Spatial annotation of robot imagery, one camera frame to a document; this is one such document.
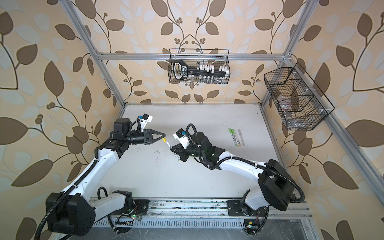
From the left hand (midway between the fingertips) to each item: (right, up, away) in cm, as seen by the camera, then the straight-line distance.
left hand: (164, 136), depth 71 cm
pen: (+1, -4, +2) cm, 5 cm away
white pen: (+43, -5, +29) cm, 52 cm away
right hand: (+3, -7, +3) cm, 8 cm away
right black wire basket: (+67, +16, +3) cm, 69 cm away
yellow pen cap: (-1, -2, +1) cm, 2 cm away
